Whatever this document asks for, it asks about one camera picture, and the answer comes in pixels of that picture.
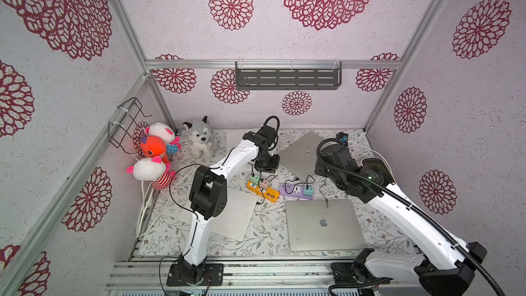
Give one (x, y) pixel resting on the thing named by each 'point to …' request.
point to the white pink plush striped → (155, 170)
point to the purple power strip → (295, 190)
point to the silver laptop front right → (311, 227)
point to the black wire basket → (127, 113)
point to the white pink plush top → (161, 129)
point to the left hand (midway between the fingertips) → (275, 171)
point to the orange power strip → (269, 193)
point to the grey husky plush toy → (204, 142)
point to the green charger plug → (255, 179)
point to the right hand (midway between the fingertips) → (320, 158)
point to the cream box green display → (377, 162)
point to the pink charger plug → (264, 184)
